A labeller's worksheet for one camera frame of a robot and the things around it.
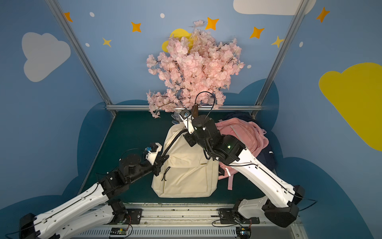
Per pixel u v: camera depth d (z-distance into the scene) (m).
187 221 0.74
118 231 0.72
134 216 0.74
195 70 0.65
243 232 0.73
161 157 0.67
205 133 0.43
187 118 0.51
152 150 0.59
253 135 0.89
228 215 0.75
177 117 1.12
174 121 1.16
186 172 0.77
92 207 0.48
